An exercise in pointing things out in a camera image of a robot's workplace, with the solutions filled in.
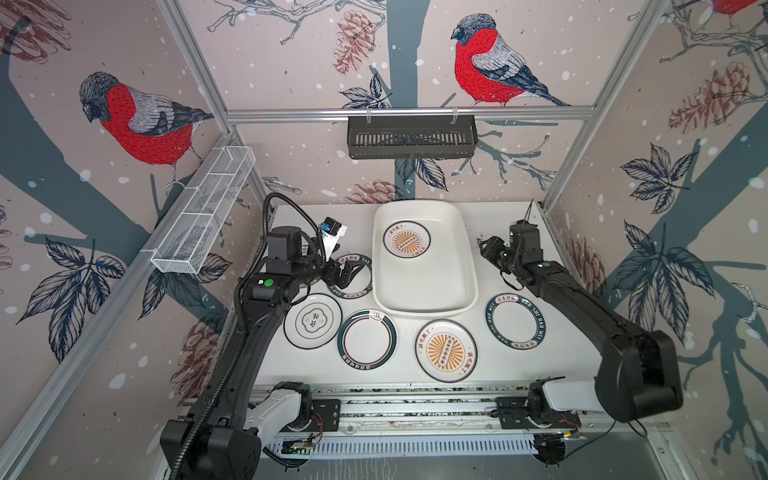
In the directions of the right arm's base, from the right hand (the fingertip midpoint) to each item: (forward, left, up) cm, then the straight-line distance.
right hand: (484, 248), depth 87 cm
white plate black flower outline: (-18, +52, -15) cm, 57 cm away
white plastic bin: (-2, +12, -16) cm, 20 cm away
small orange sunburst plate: (+16, +23, -15) cm, 32 cm away
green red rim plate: (-23, +34, -15) cm, 44 cm away
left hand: (-12, +38, +12) cm, 41 cm away
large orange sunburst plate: (-24, +11, -16) cm, 31 cm away
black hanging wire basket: (+41, +35, +13) cm, 56 cm away
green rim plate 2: (-14, -11, -18) cm, 26 cm away
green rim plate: (-3, +39, -17) cm, 42 cm away
